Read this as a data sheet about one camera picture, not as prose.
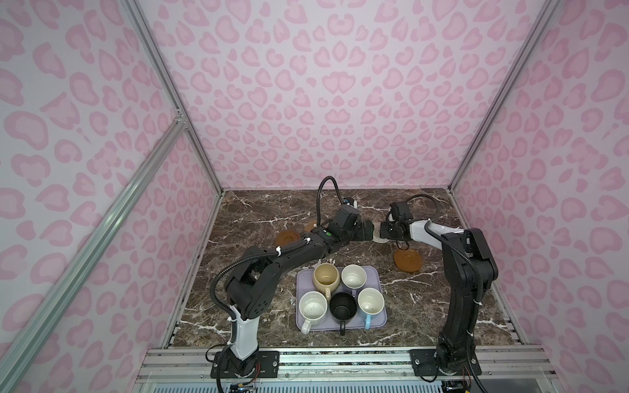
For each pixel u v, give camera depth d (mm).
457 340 619
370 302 833
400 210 836
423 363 739
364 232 784
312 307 836
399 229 775
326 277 899
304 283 896
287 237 1016
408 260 952
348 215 678
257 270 525
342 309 823
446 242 542
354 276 874
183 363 753
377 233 971
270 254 519
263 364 725
